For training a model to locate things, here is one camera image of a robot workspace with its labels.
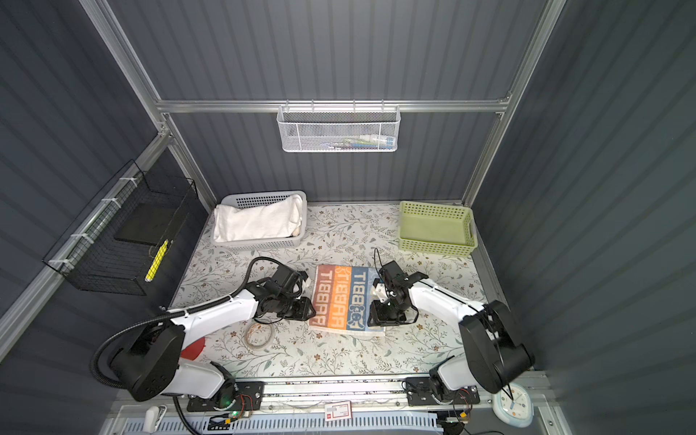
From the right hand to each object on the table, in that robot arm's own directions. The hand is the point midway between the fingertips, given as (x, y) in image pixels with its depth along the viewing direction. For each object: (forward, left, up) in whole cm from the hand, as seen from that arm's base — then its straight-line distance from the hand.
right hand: (377, 324), depth 84 cm
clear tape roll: (-3, +37, -2) cm, 37 cm away
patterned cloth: (+10, +11, -1) cm, 15 cm away
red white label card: (-23, +11, -1) cm, 25 cm away
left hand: (+3, +21, +1) cm, 21 cm away
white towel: (+41, +37, +5) cm, 56 cm away
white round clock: (-21, -34, 0) cm, 40 cm away
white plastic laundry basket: (+50, +47, +7) cm, 69 cm away
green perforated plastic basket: (+41, -27, -3) cm, 49 cm away
